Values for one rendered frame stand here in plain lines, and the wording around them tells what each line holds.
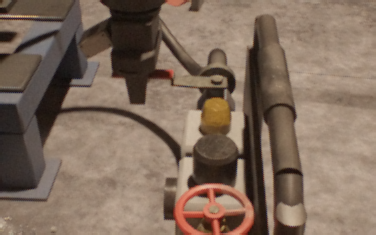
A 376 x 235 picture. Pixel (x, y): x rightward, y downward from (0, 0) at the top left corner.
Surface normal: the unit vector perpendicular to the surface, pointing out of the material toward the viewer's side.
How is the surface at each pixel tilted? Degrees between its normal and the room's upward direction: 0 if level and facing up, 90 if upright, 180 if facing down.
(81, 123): 0
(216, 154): 0
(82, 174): 0
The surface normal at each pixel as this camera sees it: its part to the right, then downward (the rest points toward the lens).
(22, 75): 0.00, -0.81
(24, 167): -0.06, 0.58
